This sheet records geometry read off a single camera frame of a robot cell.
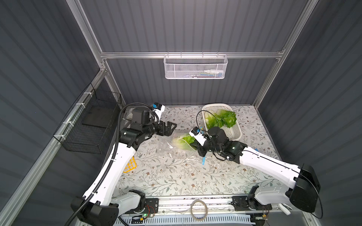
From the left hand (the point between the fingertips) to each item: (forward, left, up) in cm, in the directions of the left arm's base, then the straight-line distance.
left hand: (170, 125), depth 70 cm
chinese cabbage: (-4, -9, -9) cm, 13 cm away
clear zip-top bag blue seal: (-1, -6, -31) cm, 32 cm away
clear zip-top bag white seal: (+6, +5, -27) cm, 28 cm away
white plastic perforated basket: (+15, -43, -29) cm, 55 cm away
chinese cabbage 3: (+20, -38, -18) cm, 47 cm away
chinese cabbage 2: (+21, -28, -21) cm, 41 cm away
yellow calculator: (-9, +26, -30) cm, 41 cm away
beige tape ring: (-33, -10, -30) cm, 46 cm away
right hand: (-4, -12, -10) cm, 16 cm away
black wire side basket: (+1, +44, -4) cm, 44 cm away
